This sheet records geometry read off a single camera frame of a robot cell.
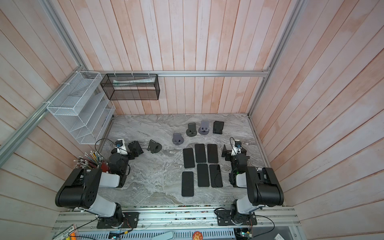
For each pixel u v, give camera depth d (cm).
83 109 73
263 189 45
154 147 96
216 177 88
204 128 106
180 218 75
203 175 89
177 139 102
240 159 70
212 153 99
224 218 73
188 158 96
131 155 83
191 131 105
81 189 46
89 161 81
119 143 77
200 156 95
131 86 103
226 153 82
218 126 105
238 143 77
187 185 84
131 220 73
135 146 89
